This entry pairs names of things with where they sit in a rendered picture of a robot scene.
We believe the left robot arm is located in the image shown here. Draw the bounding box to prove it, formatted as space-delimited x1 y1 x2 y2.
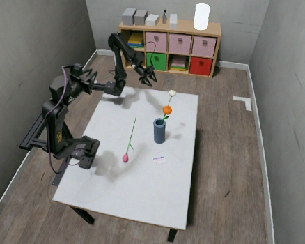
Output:
108 32 145 94

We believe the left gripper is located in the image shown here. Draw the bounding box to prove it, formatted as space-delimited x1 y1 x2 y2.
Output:
136 66 157 87

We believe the pink tulip with green stem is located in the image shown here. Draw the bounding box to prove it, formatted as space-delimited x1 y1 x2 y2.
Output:
123 153 128 162

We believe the blue-grey hollow cylinder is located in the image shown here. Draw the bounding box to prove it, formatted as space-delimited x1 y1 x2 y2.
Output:
153 118 166 144

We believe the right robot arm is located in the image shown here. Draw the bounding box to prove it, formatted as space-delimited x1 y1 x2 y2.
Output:
42 75 100 168

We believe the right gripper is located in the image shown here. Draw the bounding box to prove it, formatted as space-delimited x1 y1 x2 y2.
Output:
70 67 97 98

